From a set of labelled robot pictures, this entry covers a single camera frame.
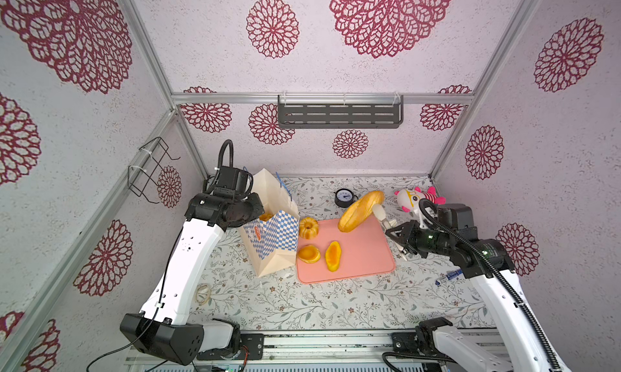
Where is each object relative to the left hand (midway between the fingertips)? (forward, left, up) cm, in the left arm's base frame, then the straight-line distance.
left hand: (257, 213), depth 74 cm
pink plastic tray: (0, -38, -26) cm, 46 cm away
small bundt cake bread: (+10, -16, -23) cm, 29 cm away
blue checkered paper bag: (-5, -3, -10) cm, 12 cm away
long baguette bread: (+4, -33, -5) cm, 34 cm away
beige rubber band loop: (-16, +23, -25) cm, 38 cm away
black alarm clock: (+26, -32, -24) cm, 48 cm away
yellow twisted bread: (-3, -25, -23) cm, 34 cm away
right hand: (-8, -38, +2) cm, 39 cm away
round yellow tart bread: (-3, -16, -22) cm, 27 cm away
